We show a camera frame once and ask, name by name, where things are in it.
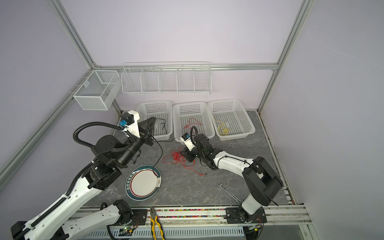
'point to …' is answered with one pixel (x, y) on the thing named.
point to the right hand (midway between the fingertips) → (183, 151)
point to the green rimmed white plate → (143, 182)
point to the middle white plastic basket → (186, 115)
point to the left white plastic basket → (162, 111)
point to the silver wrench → (234, 196)
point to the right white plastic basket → (231, 119)
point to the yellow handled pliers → (153, 220)
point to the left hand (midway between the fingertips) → (154, 120)
